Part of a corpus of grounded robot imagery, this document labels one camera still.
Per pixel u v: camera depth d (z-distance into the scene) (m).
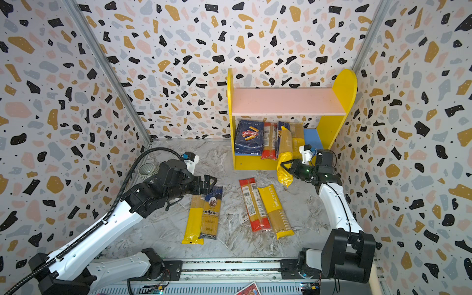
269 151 0.94
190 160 0.62
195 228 0.84
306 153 0.76
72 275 0.39
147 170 1.03
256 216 0.87
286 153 0.81
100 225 0.42
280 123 1.07
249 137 0.95
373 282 0.72
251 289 0.69
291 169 0.73
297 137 1.00
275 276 0.73
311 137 1.05
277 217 0.87
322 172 0.64
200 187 0.61
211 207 0.90
